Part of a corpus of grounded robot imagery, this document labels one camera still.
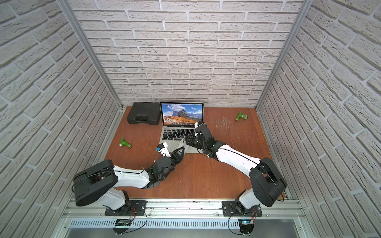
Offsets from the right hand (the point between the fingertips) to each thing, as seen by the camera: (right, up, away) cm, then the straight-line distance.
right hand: (185, 137), depth 83 cm
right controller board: (+30, -42, -13) cm, 53 cm away
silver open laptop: (-7, +10, +20) cm, 24 cm away
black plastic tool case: (-33, +16, +26) cm, 45 cm away
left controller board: (-31, -42, -12) cm, 54 cm away
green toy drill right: (+41, +14, +29) cm, 52 cm away
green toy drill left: (-43, -5, +14) cm, 46 cm away
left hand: (+1, -6, -2) cm, 6 cm away
